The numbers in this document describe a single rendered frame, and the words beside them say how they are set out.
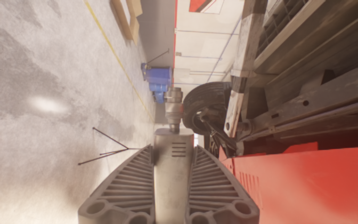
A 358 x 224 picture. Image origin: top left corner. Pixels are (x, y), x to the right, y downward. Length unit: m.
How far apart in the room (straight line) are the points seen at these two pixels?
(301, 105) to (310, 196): 0.32
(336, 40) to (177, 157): 0.85
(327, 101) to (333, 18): 0.34
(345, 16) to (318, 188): 0.62
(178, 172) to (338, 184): 0.51
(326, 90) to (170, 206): 0.58
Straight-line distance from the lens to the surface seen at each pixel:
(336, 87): 0.62
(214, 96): 1.36
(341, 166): 0.60
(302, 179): 0.69
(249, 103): 1.17
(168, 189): 0.18
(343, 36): 0.90
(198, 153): 0.17
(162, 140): 0.16
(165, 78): 5.76
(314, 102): 0.66
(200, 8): 4.50
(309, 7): 0.79
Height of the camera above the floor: 1.13
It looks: 3 degrees up
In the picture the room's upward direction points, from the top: 92 degrees clockwise
